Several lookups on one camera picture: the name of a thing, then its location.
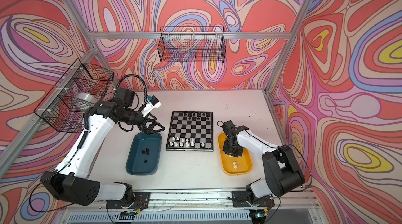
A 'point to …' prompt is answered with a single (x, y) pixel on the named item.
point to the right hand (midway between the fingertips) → (231, 156)
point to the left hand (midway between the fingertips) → (160, 122)
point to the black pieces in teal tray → (147, 154)
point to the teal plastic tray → (144, 154)
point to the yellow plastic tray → (231, 165)
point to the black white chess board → (191, 131)
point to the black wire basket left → (66, 105)
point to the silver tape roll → (86, 98)
